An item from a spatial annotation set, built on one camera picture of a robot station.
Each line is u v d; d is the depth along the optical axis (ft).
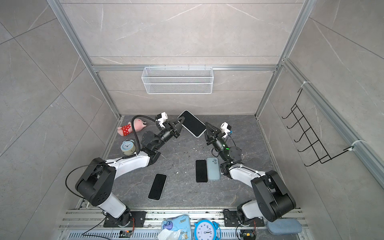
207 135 2.25
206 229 2.26
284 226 2.26
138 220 2.40
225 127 2.36
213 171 2.96
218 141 2.16
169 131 2.24
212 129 2.34
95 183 1.48
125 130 3.38
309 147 2.13
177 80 3.30
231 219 2.39
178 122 2.34
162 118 2.38
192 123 2.31
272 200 1.40
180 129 2.34
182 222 2.28
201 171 2.94
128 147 3.18
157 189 2.63
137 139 3.52
